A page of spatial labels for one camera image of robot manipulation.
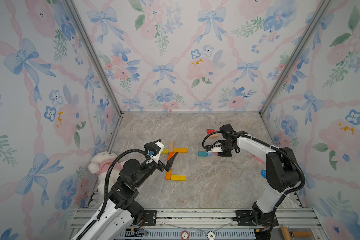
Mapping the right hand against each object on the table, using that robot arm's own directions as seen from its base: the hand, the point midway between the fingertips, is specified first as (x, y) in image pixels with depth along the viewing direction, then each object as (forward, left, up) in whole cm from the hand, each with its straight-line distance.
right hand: (221, 148), depth 95 cm
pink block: (-6, +4, +4) cm, 9 cm away
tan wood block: (-9, +9, +25) cm, 28 cm away
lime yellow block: (-2, +35, -1) cm, 35 cm away
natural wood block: (+3, +32, -3) cm, 33 cm away
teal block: (-3, +12, -3) cm, 12 cm away
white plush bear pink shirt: (-15, +69, +7) cm, 71 cm away
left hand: (-15, +30, +27) cm, 43 cm away
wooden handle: (-44, -24, -3) cm, 50 cm away
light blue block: (-3, +7, -2) cm, 8 cm away
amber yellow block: (0, +26, -3) cm, 26 cm away
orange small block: (-16, +32, -3) cm, 36 cm away
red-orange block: (-3, +32, -3) cm, 33 cm away
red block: (+19, +5, -6) cm, 21 cm away
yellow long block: (-18, +27, -3) cm, 32 cm away
